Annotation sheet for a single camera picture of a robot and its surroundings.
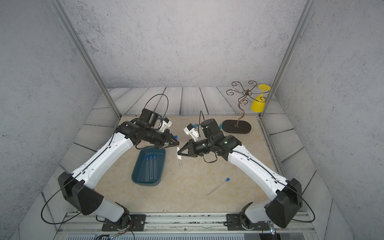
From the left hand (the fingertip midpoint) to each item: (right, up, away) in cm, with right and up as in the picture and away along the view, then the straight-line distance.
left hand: (180, 144), depth 71 cm
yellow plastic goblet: (+48, +22, +28) cm, 60 cm away
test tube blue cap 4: (+25, -23, +15) cm, 37 cm away
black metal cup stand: (+38, +8, +40) cm, 55 cm away
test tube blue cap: (-17, -16, +20) cm, 31 cm away
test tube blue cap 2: (-22, -18, +20) cm, 34 cm away
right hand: (0, -4, -6) cm, 7 cm away
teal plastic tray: (-26, -19, +17) cm, 37 cm away
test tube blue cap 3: (-20, -17, +20) cm, 33 cm away
